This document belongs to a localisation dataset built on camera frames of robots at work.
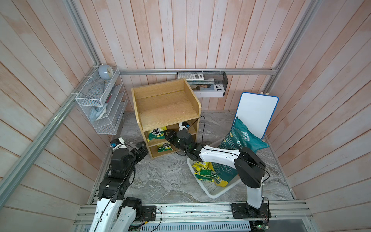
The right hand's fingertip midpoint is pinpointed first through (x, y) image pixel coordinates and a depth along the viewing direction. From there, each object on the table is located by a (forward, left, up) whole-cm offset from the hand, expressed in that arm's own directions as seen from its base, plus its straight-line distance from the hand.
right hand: (163, 133), depth 83 cm
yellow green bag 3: (0, +4, -1) cm, 4 cm away
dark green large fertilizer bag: (-9, -37, +6) cm, 39 cm away
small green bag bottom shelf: (-1, +1, -14) cm, 14 cm away
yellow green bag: (-21, -25, -9) cm, 34 cm away
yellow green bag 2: (-15, -20, -12) cm, 28 cm away
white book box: (+30, -28, +9) cm, 42 cm away
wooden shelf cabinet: (+9, +1, +12) cm, 15 cm away
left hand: (-12, +10, +4) cm, 16 cm away
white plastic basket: (-24, -28, -20) cm, 42 cm away
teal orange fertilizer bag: (-9, -47, +5) cm, 48 cm away
